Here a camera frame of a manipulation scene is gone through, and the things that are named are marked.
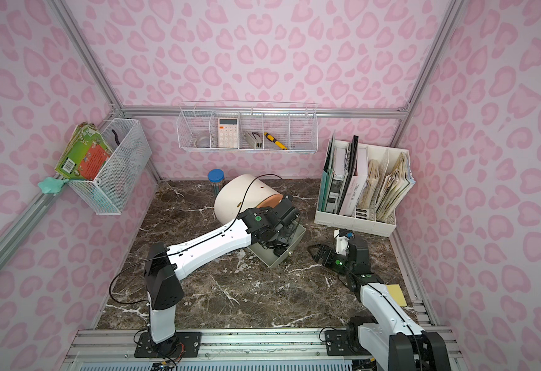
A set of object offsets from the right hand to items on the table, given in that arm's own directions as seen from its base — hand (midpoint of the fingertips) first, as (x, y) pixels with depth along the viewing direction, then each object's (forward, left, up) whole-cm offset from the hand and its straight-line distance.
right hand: (315, 250), depth 85 cm
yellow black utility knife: (+41, +14, +17) cm, 46 cm away
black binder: (+19, -12, +21) cm, 30 cm away
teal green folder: (+19, -4, +17) cm, 26 cm away
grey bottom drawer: (0, +18, -6) cm, 19 cm away
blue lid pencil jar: (+27, +39, +11) cm, 49 cm away
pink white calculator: (+41, +35, +22) cm, 58 cm away
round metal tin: (+39, +45, +19) cm, 63 cm away
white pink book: (+19, -16, +15) cm, 29 cm away
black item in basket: (+33, +75, +27) cm, 86 cm away
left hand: (+6, +12, +9) cm, 16 cm away
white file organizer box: (+38, -30, +9) cm, 49 cm away
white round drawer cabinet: (+17, +27, +13) cm, 34 cm away
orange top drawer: (+11, +16, +15) cm, 24 cm away
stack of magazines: (+20, -30, +13) cm, 38 cm away
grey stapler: (+44, +27, +17) cm, 54 cm away
